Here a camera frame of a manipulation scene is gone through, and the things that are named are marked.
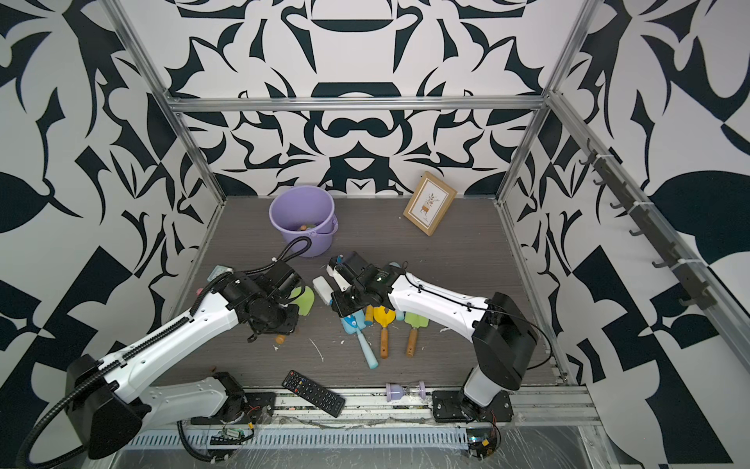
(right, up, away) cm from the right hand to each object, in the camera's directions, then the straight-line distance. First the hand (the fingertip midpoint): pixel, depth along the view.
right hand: (332, 301), depth 80 cm
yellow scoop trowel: (+14, -8, +10) cm, 19 cm away
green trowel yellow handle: (+10, -6, +8) cm, 14 cm away
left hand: (-11, -4, -2) cm, 12 cm away
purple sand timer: (+16, -22, -5) cm, 27 cm away
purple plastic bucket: (-12, +26, +22) cm, 36 cm away
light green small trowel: (+24, -9, +9) cm, 27 cm away
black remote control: (-4, -22, -4) cm, 23 cm away
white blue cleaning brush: (-3, +3, +2) cm, 4 cm away
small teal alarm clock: (-40, +6, +17) cm, 44 cm away
